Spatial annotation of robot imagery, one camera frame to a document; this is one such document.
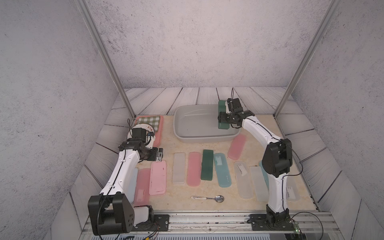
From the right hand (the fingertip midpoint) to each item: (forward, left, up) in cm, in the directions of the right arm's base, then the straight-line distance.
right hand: (223, 116), depth 95 cm
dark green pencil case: (+5, 0, +2) cm, 5 cm away
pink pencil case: (-28, +18, -17) cm, 37 cm away
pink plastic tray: (-7, +45, -18) cm, 49 cm away
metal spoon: (-44, +5, -17) cm, 48 cm away
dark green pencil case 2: (-24, +10, -19) cm, 32 cm away
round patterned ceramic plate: (-21, +40, +8) cm, 46 cm away
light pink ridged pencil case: (-38, +38, -15) cm, 56 cm away
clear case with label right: (-39, -36, -18) cm, 56 cm away
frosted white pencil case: (-29, +28, -17) cm, 44 cm away
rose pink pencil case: (-40, +46, -16) cm, 63 cm away
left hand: (-25, +39, -4) cm, 47 cm away
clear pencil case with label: (-34, -10, -18) cm, 40 cm away
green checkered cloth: (+12, +51, -16) cm, 55 cm away
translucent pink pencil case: (-11, -10, -19) cm, 24 cm away
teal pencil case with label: (-28, +1, -19) cm, 34 cm away
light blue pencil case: (-39, +52, -15) cm, 66 cm away
